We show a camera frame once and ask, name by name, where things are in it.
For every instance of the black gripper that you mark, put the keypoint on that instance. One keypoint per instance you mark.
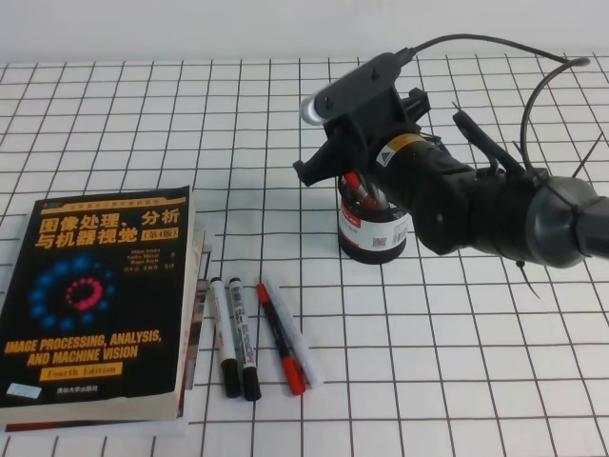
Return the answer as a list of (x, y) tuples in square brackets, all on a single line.
[(354, 139)]

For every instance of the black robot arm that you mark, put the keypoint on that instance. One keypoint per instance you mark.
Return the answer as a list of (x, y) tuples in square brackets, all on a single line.
[(525, 215)]

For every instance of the red silver pen in holder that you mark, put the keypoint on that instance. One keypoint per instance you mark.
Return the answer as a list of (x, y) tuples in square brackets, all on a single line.
[(354, 183)]

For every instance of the black mesh pen holder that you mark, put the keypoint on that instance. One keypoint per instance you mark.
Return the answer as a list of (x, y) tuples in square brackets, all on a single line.
[(371, 236)]

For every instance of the white marker pen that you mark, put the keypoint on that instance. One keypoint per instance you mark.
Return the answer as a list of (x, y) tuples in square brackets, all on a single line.
[(309, 364)]

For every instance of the black pen red cap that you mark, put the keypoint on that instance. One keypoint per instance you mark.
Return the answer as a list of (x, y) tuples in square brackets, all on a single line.
[(291, 370)]

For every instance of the white book under textbook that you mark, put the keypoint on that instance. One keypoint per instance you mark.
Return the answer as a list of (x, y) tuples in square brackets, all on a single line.
[(107, 341)]

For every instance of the grey marker black cap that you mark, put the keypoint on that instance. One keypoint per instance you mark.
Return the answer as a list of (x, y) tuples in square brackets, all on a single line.
[(252, 391)]

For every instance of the white marker brown cap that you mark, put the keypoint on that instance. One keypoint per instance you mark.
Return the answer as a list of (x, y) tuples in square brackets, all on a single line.
[(216, 295)]

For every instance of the black image processing textbook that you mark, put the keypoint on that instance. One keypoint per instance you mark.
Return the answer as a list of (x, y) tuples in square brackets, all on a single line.
[(104, 224)]

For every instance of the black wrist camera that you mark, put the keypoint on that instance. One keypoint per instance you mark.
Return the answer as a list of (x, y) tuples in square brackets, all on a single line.
[(353, 90)]

